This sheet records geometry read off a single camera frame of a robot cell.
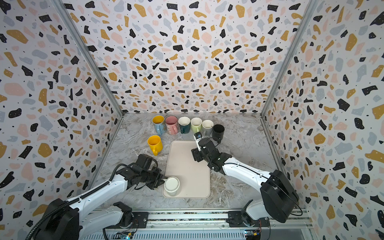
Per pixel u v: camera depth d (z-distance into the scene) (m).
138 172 0.65
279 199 0.42
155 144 0.95
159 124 1.02
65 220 0.39
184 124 1.03
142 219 0.74
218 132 1.00
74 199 0.44
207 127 1.01
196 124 1.04
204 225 0.73
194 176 0.88
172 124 1.01
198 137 0.73
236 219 0.74
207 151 0.63
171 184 0.78
